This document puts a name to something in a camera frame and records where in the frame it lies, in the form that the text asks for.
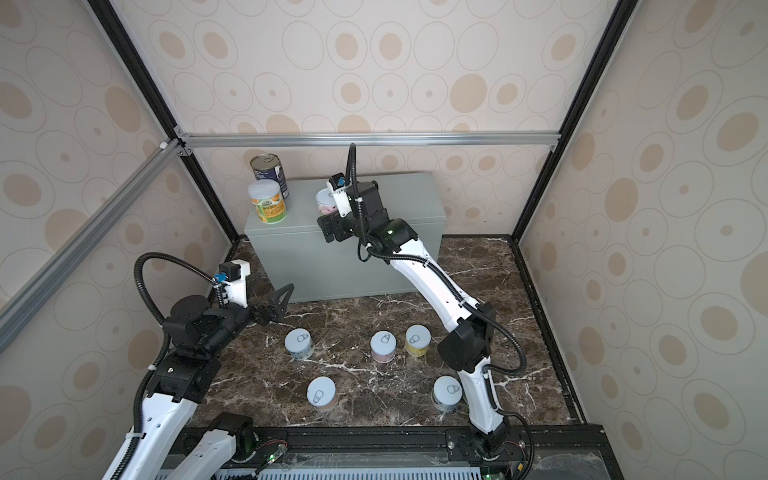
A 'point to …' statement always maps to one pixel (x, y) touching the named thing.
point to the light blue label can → (299, 343)
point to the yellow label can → (418, 339)
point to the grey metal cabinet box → (290, 261)
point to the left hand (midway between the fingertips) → (282, 280)
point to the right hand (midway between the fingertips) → (334, 212)
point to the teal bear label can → (447, 393)
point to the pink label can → (383, 346)
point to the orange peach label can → (321, 391)
